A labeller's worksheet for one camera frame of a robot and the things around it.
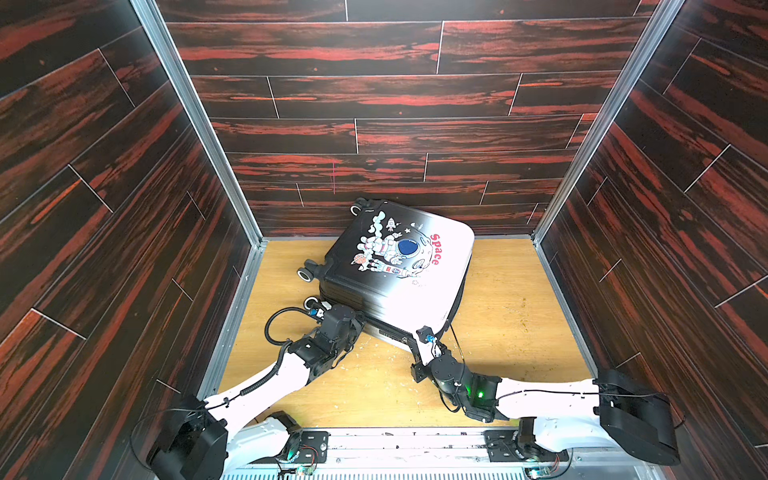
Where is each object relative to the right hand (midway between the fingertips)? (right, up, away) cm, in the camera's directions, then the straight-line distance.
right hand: (414, 339), depth 80 cm
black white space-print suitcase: (-5, +19, +2) cm, 20 cm away
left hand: (-12, +6, +4) cm, 14 cm away
